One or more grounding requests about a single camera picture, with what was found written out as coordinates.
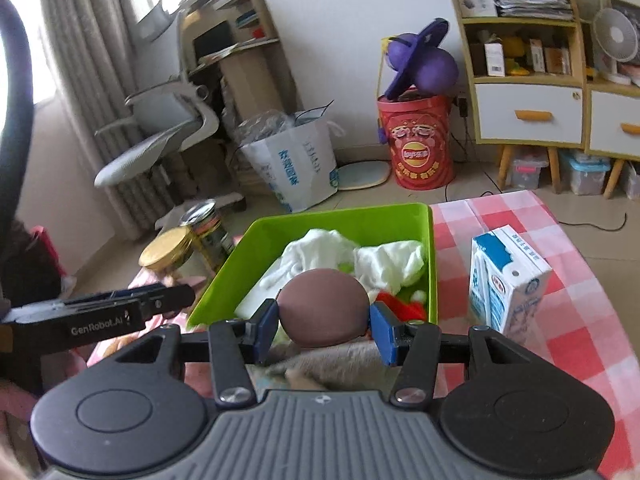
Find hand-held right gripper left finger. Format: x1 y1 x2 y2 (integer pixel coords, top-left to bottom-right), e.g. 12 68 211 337
107 299 280 408

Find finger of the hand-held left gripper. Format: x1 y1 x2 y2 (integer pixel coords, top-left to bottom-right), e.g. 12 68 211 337
137 282 197 320

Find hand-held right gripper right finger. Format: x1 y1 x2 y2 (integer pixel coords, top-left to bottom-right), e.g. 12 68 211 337
369 303 538 407

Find red santa plush doll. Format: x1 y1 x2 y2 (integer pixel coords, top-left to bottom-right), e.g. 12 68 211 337
375 287 430 323

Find brown round plush piece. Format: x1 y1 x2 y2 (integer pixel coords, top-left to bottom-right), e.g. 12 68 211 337
276 268 371 348

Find grey plush toy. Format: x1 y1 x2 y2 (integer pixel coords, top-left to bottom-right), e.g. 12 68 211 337
262 342 401 396

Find white doll garment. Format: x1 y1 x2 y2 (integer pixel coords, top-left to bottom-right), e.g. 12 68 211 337
352 241 426 296

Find white lace doll dress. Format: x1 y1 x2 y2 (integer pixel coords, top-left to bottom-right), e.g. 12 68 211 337
272 228 361 291

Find green plastic tray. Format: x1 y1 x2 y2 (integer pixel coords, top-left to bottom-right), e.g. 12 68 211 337
186 202 440 333

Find cookie jar gold lid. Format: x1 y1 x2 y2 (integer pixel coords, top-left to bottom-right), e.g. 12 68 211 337
138 226 201 281

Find dark cloth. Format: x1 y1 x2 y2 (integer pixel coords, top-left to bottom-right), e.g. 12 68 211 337
0 220 66 306

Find green tin can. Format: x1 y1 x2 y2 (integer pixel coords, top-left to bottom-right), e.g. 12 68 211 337
179 199 236 271

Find blue white milk carton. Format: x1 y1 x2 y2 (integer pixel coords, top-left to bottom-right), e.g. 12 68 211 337
467 225 553 338

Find grey office chair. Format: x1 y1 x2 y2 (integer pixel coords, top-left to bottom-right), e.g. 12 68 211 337
94 0 246 221

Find white paper bag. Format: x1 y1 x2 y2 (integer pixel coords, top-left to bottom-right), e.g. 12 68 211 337
239 110 346 214

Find red chip bucket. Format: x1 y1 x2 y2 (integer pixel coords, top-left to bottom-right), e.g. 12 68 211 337
376 91 457 191

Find clear plastic bag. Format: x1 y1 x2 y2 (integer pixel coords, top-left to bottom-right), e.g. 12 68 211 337
232 110 301 148

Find red checkered tablecloth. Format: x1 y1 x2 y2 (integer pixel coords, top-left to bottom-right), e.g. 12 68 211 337
0 190 640 480

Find pink storage box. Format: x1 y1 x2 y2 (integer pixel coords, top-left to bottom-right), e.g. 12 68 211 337
510 150 550 190

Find blue lid storage box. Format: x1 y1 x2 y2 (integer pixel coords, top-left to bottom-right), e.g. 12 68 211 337
559 150 612 196

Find wooden desk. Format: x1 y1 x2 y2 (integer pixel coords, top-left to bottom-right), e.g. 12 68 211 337
180 0 281 111

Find purple jumping ball toy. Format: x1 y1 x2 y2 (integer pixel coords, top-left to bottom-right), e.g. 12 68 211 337
377 17 460 101

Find beige curtain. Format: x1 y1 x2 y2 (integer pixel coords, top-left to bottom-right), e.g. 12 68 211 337
37 0 176 241

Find small white box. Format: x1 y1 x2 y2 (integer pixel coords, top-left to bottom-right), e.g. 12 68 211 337
485 42 506 78

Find stack of papers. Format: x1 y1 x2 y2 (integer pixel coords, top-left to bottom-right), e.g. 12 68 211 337
490 0 575 22

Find white desk fan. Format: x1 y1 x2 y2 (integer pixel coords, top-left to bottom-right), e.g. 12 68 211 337
592 7 640 85

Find black floor cable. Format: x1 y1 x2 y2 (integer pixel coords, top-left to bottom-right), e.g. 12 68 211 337
557 212 628 233

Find tall yellow frame cabinet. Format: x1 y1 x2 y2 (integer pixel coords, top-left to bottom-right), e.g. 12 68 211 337
440 0 593 193

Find low yellow frame cabinet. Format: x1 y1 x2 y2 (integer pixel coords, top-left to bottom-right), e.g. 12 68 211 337
582 77 640 198

